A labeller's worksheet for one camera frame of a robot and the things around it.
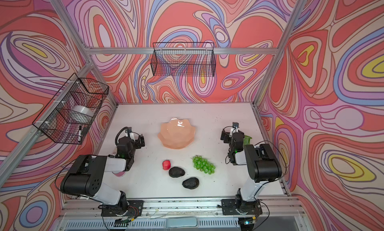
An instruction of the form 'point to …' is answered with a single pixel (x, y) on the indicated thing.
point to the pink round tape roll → (120, 174)
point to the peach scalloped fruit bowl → (177, 133)
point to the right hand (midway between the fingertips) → (231, 132)
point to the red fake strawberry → (166, 165)
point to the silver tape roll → (84, 110)
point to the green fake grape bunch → (202, 164)
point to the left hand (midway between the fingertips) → (136, 134)
